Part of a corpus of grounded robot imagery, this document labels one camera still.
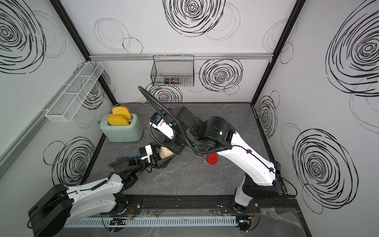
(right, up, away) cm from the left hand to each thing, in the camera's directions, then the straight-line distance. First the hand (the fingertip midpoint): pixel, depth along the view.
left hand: (170, 148), depth 63 cm
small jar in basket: (-1, +35, +25) cm, 43 cm away
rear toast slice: (-32, +17, +23) cm, 44 cm away
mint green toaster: (-27, +4, +26) cm, 37 cm away
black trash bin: (-6, +2, +13) cm, 15 cm away
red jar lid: (+22, -12, +25) cm, 36 cm away
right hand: (0, +6, -9) cm, 11 cm away
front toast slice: (-34, +11, +21) cm, 41 cm away
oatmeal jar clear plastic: (-2, -1, -4) cm, 4 cm away
